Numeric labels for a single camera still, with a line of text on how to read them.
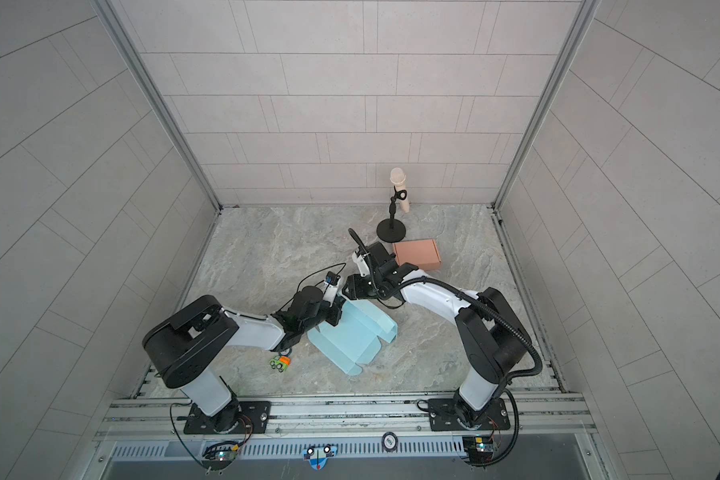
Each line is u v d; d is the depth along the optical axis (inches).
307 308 26.8
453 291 20.0
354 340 32.9
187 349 18.0
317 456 25.8
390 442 26.8
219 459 25.7
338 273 29.9
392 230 42.7
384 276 26.1
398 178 35.0
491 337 17.5
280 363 30.4
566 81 31.8
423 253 39.0
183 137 37.9
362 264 30.9
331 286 30.4
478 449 26.8
